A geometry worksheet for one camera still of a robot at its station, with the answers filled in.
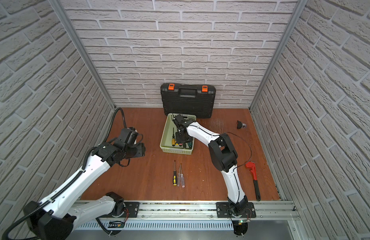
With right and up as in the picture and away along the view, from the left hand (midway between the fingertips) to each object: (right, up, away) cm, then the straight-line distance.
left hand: (141, 147), depth 77 cm
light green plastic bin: (+11, 0, +23) cm, 25 cm away
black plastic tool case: (+24, +30, +28) cm, 48 cm away
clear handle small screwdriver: (+19, -19, +6) cm, 28 cm away
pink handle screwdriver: (+19, -2, +20) cm, 28 cm away
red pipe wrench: (+63, -13, +12) cm, 65 cm away
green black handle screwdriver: (+26, -1, +18) cm, 31 cm away
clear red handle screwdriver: (+22, -21, +4) cm, 30 cm away
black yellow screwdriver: (+17, -18, +6) cm, 25 cm away
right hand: (+20, +2, +18) cm, 27 cm away
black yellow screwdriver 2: (+22, -2, +18) cm, 28 cm away
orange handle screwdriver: (+17, -1, +19) cm, 26 cm away
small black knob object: (+63, +11, +32) cm, 72 cm away
